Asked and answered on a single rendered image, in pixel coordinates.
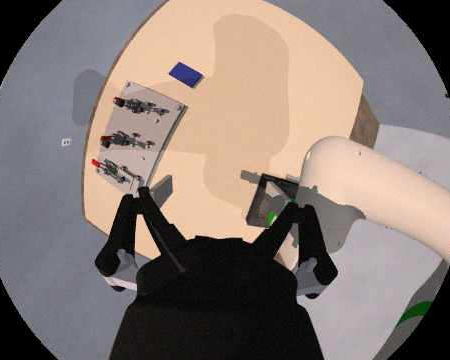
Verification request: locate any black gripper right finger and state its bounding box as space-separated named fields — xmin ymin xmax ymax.
xmin=233 ymin=181 xmax=338 ymax=299

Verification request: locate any blue rectangular plate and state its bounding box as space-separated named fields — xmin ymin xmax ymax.
xmin=168 ymin=62 xmax=203 ymax=88

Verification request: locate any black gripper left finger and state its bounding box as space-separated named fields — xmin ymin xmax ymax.
xmin=95 ymin=175 xmax=205 ymax=292

